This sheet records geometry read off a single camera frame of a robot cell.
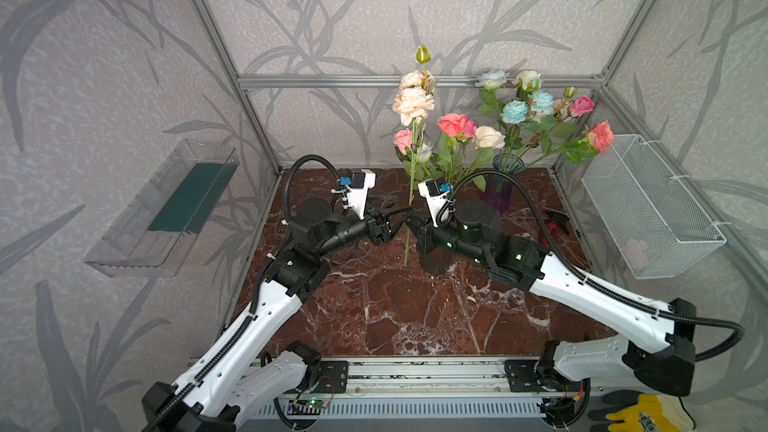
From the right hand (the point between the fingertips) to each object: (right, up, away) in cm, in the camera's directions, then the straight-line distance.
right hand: (404, 207), depth 65 cm
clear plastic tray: (-53, -6, -2) cm, 53 cm away
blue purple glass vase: (+32, +5, +34) cm, 47 cm away
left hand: (0, +2, -4) cm, 4 cm away
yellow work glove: (+57, -47, +3) cm, 74 cm away
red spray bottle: (+53, -7, +37) cm, 65 cm away
